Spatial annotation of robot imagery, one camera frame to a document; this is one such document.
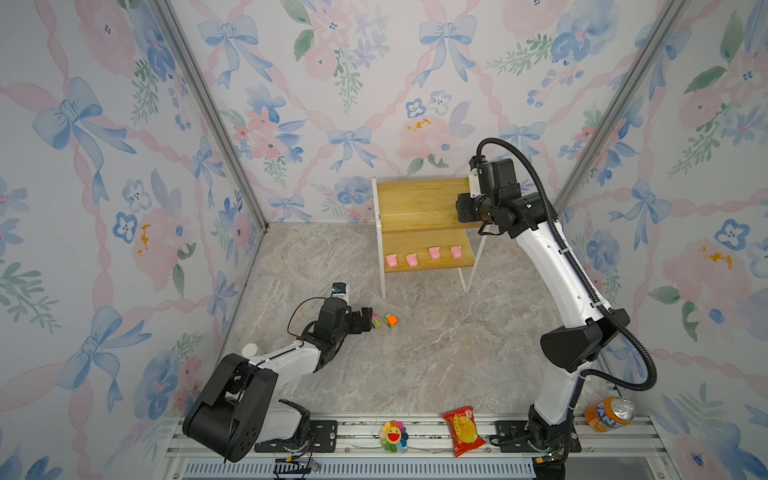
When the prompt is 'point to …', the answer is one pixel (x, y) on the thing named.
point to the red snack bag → (463, 430)
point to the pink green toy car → (376, 321)
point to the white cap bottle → (250, 350)
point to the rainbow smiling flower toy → (393, 436)
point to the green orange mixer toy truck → (391, 320)
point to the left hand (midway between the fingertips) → (360, 307)
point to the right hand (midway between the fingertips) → (466, 200)
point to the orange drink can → (610, 413)
